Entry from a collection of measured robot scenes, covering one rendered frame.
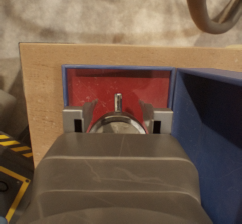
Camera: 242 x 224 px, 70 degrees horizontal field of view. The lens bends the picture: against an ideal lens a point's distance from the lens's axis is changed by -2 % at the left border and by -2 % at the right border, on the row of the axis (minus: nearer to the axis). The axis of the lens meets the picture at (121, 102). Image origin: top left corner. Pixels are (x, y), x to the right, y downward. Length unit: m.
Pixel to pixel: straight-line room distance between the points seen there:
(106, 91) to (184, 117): 0.08
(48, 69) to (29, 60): 0.02
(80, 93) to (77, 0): 0.53
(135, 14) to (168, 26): 0.12
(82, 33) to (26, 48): 0.48
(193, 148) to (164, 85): 0.08
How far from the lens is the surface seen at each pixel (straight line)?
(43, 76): 0.20
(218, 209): 0.21
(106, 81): 0.18
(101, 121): 0.16
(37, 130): 0.22
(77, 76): 0.18
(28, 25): 0.73
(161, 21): 0.68
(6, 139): 0.48
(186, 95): 0.19
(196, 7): 0.35
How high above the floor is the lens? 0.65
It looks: 74 degrees down
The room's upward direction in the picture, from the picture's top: 178 degrees clockwise
